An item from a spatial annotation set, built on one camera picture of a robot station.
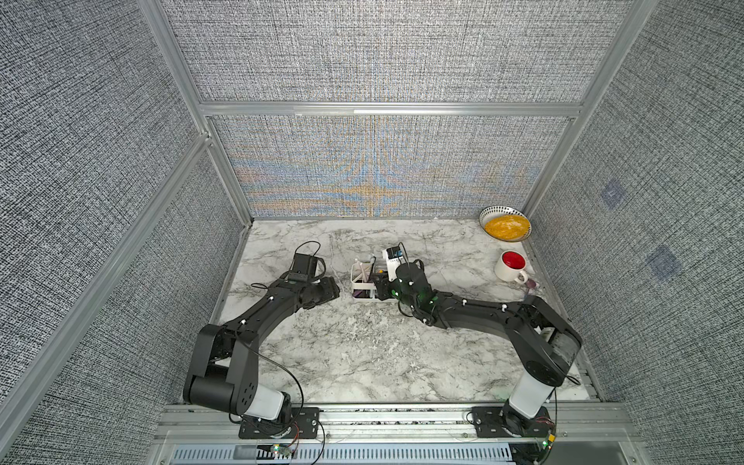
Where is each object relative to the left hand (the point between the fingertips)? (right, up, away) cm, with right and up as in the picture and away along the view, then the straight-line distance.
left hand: (337, 289), depth 90 cm
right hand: (+11, +7, -4) cm, 14 cm away
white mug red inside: (+59, +7, +9) cm, 60 cm away
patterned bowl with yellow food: (+61, +22, +19) cm, 68 cm away
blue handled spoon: (+66, 0, +10) cm, 67 cm away
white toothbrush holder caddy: (+8, +3, 0) cm, 9 cm away
